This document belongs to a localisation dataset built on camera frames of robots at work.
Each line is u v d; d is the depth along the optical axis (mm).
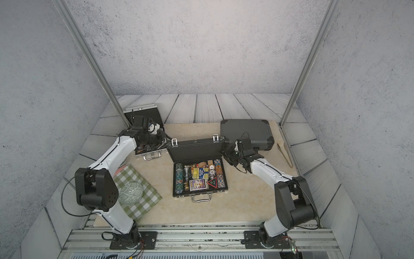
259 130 1040
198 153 918
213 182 892
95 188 463
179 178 907
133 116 711
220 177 893
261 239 650
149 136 745
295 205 438
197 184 867
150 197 852
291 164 988
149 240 729
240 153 697
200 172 912
